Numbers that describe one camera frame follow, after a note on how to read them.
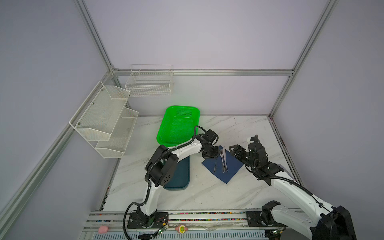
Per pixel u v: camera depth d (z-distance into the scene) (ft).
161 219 2.44
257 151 1.95
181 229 2.21
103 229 2.30
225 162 3.08
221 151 3.29
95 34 2.50
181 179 2.89
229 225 2.40
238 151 2.38
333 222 1.41
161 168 1.71
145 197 1.90
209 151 2.62
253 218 2.40
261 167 2.01
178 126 3.67
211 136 2.51
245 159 2.29
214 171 2.90
